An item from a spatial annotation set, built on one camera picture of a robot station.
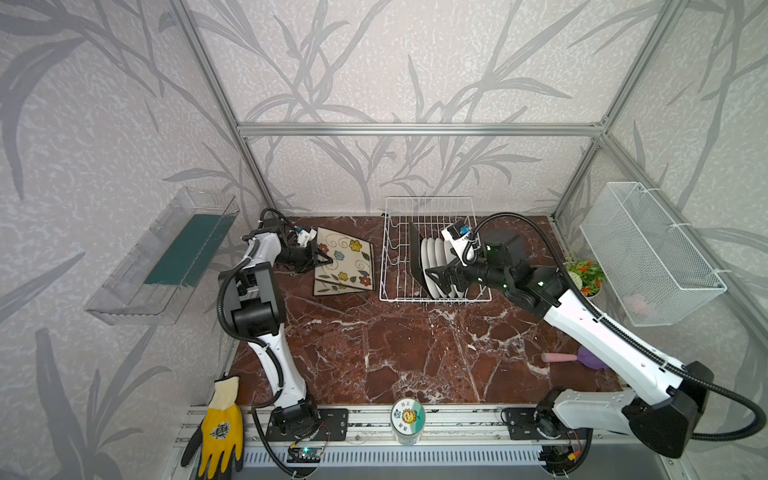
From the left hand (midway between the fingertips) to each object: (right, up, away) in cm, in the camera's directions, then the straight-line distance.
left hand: (331, 249), depth 94 cm
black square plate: (+27, -2, -7) cm, 28 cm away
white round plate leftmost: (+30, -4, -9) cm, 31 cm away
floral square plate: (0, -10, -5) cm, 11 cm away
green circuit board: (0, -50, -22) cm, 54 cm away
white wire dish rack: (+34, +13, +22) cm, 42 cm away
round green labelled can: (+24, -39, -26) cm, 53 cm away
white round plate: (+31, -8, -32) cm, 45 cm away
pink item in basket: (+80, -13, -22) cm, 84 cm away
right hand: (+32, 0, -22) cm, 39 cm away
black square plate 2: (+6, -4, +7) cm, 10 cm away
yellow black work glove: (-21, -44, -24) cm, 54 cm away
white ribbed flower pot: (+76, -8, -9) cm, 77 cm away
